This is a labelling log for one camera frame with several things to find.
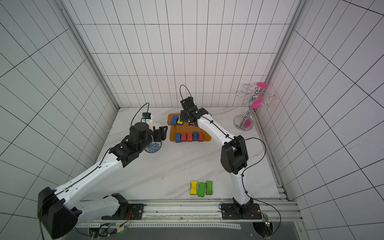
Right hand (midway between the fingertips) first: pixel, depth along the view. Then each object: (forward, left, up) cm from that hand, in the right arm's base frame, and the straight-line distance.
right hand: (178, 116), depth 91 cm
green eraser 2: (-36, -20, -17) cm, 45 cm away
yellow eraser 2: (-36, -12, -17) cm, 42 cm away
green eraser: (-37, -16, -17) cm, 44 cm away
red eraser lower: (-5, -3, -15) cm, 16 cm away
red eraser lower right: (-4, -15, -16) cm, 22 cm away
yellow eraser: (-3, -1, -2) cm, 4 cm away
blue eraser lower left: (-6, +1, -14) cm, 16 cm away
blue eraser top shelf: (-1, +3, -3) cm, 4 cm away
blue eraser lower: (-4, -11, -16) cm, 19 cm away
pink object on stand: (+9, -49, +4) cm, 50 cm away
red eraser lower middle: (-5, -7, -14) cm, 17 cm away
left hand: (-14, +7, +5) cm, 17 cm away
